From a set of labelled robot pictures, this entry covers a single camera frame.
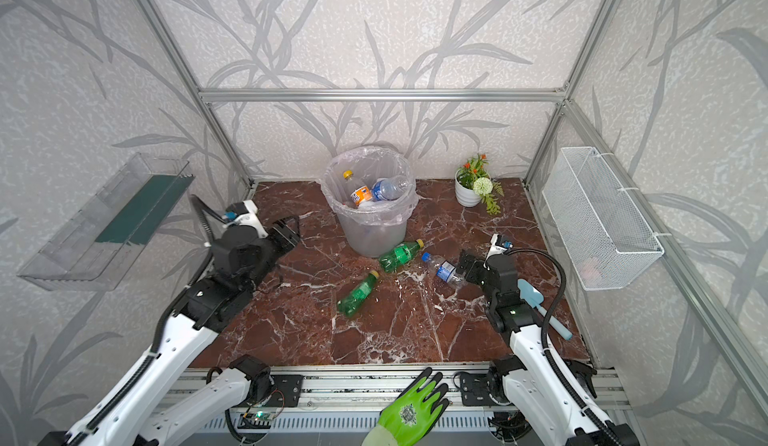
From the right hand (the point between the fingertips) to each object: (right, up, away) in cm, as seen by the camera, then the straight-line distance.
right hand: (477, 246), depth 83 cm
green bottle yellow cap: (-22, -5, +13) cm, 26 cm away
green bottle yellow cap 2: (-37, -17, -1) cm, 40 cm away
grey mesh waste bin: (-30, +2, +6) cm, 31 cm away
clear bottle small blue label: (-8, -8, +7) cm, 14 cm away
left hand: (-45, +10, -13) cm, 47 cm away
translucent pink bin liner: (-32, +25, +11) cm, 42 cm away
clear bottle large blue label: (-24, +17, +7) cm, 30 cm away
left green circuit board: (-56, -41, -11) cm, 70 cm away
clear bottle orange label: (-34, +15, +6) cm, 37 cm away
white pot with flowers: (+3, +18, +16) cm, 25 cm away
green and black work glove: (-19, -38, -14) cm, 45 cm away
